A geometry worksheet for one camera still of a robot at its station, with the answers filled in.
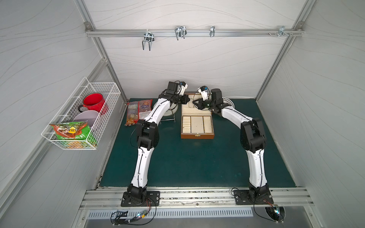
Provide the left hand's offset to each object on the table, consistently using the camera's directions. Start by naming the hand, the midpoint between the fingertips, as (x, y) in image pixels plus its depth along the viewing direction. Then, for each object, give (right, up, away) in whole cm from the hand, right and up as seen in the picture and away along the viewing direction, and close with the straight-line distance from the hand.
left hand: (190, 98), depth 97 cm
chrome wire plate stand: (-12, -15, +7) cm, 20 cm away
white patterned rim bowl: (+32, 0, +21) cm, 38 cm away
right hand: (+2, -1, 0) cm, 2 cm away
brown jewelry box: (+4, -18, +1) cm, 18 cm away
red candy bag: (-41, -9, +11) cm, 43 cm away
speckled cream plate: (-11, -7, -9) cm, 16 cm away
